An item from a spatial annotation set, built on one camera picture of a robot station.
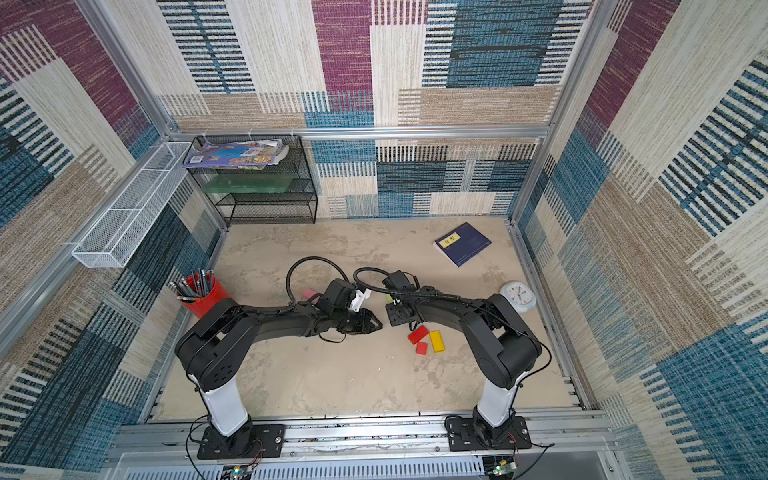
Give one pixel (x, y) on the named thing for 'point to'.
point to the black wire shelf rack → (297, 205)
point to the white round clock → (520, 295)
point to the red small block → (421, 348)
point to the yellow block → (437, 342)
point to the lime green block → (388, 299)
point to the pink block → (308, 293)
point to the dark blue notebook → (461, 244)
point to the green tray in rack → (248, 183)
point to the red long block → (416, 335)
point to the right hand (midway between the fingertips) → (405, 315)
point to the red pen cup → (199, 291)
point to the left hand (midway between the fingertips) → (381, 326)
